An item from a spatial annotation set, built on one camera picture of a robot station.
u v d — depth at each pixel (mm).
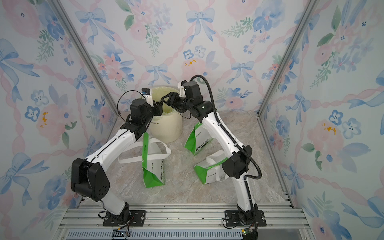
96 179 434
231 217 737
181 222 738
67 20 732
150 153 749
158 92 714
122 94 1099
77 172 447
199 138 837
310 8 689
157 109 732
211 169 653
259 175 465
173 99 664
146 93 688
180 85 714
